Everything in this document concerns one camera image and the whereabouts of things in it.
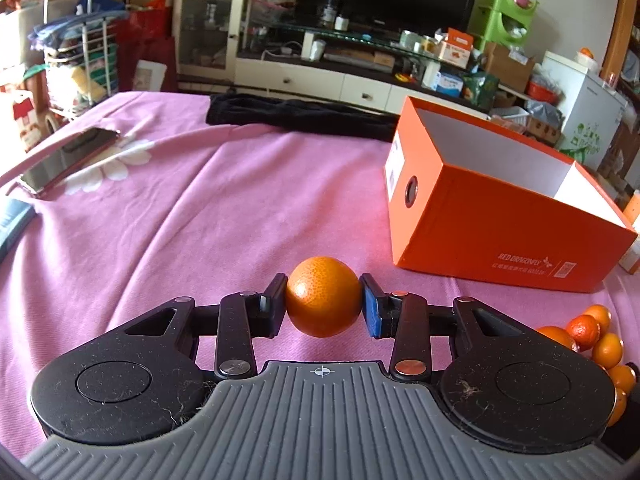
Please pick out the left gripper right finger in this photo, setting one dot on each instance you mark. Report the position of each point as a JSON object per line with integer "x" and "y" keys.
{"x": 496, "y": 379}

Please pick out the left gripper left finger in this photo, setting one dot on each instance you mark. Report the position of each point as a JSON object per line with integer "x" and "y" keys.
{"x": 152, "y": 374}

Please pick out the orange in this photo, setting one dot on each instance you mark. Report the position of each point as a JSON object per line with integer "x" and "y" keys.
{"x": 585, "y": 331}
{"x": 602, "y": 315}
{"x": 323, "y": 297}
{"x": 560, "y": 336}
{"x": 623, "y": 377}
{"x": 619, "y": 407}
{"x": 608, "y": 351}

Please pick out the orange in pile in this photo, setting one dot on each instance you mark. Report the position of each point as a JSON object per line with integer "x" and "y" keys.
{"x": 608, "y": 351}
{"x": 560, "y": 336}
{"x": 602, "y": 315}
{"x": 585, "y": 331}
{"x": 623, "y": 377}
{"x": 619, "y": 407}

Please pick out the pink bed sheet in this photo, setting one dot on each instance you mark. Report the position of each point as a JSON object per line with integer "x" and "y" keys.
{"x": 183, "y": 208}

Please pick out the orange shoe box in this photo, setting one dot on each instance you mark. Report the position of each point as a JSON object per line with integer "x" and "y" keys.
{"x": 470, "y": 199}

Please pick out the blue book edge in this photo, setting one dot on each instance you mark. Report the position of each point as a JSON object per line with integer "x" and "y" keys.
{"x": 15, "y": 217}

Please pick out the smartphone with red case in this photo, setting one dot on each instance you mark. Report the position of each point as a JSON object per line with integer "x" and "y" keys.
{"x": 61, "y": 163}

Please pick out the black folded cloth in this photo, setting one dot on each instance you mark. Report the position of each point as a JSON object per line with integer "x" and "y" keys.
{"x": 242, "y": 109}

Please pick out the white small freezer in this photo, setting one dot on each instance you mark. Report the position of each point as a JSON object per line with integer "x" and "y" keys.
{"x": 592, "y": 111}

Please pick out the green snack bag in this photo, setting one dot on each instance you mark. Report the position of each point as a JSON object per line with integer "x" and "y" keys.
{"x": 480, "y": 89}

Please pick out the blue white tissue box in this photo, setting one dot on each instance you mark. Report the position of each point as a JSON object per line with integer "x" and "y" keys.
{"x": 449, "y": 84}

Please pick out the brown cardboard box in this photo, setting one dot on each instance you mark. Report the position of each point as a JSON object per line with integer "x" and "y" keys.
{"x": 512, "y": 68}

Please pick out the red paper bag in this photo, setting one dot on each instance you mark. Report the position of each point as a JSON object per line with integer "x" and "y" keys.
{"x": 145, "y": 35}

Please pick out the orange white medicine box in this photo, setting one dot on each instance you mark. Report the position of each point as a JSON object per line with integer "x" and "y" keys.
{"x": 455, "y": 48}

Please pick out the white TV stand cabinet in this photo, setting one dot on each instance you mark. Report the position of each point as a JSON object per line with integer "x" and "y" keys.
{"x": 345, "y": 67}

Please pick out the white glass door cabinet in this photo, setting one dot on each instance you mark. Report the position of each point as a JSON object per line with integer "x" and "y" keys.
{"x": 207, "y": 36}

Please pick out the green stacked plastic bins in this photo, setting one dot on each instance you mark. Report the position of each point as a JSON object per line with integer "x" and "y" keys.
{"x": 505, "y": 22}

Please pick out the white wire trolley rack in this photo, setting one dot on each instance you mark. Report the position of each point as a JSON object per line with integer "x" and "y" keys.
{"x": 80, "y": 56}

